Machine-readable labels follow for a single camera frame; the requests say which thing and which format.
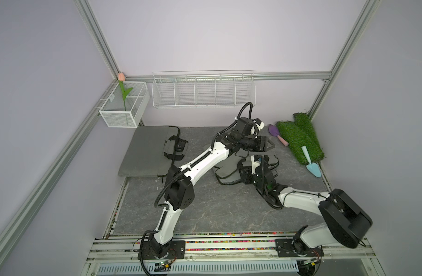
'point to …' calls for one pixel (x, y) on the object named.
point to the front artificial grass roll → (295, 137)
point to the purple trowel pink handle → (273, 130)
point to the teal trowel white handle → (313, 168)
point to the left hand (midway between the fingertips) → (272, 148)
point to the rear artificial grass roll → (304, 121)
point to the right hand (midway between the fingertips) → (241, 168)
